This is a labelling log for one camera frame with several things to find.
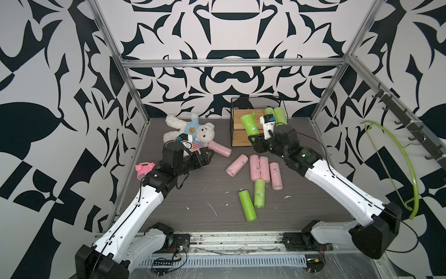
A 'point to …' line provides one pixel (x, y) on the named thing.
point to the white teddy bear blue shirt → (200, 134)
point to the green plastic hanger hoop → (416, 207)
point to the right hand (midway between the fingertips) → (253, 133)
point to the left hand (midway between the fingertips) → (207, 151)
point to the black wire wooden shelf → (238, 137)
